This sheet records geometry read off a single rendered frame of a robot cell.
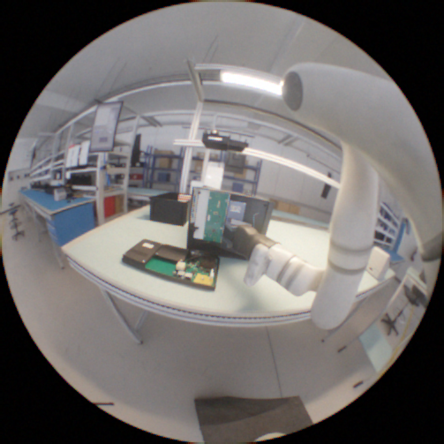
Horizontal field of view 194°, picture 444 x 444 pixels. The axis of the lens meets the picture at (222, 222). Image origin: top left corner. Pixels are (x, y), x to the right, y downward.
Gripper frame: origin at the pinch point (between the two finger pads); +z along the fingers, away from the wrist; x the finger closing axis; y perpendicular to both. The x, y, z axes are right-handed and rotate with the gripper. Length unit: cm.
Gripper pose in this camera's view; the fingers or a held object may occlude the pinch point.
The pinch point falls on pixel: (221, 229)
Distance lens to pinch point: 40.0
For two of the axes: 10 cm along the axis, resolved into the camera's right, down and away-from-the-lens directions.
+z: -5.1, -3.4, 7.9
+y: 8.4, -0.1, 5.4
